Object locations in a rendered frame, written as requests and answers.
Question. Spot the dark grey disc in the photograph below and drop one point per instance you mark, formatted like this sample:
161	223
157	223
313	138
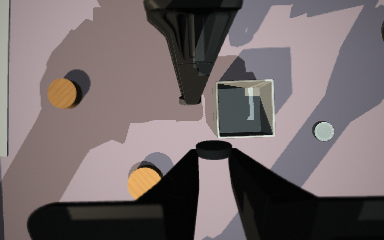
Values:
182	102
214	149

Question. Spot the dark grey open-top square box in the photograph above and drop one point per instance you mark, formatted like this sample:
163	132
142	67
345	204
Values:
246	109

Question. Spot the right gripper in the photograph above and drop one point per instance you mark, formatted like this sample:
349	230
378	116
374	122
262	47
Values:
195	31

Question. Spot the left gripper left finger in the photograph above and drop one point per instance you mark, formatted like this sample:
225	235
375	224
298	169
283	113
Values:
167	211

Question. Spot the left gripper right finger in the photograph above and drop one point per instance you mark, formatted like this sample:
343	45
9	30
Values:
269	207

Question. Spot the pale grey flat disc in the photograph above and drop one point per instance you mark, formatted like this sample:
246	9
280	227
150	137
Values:
323	131

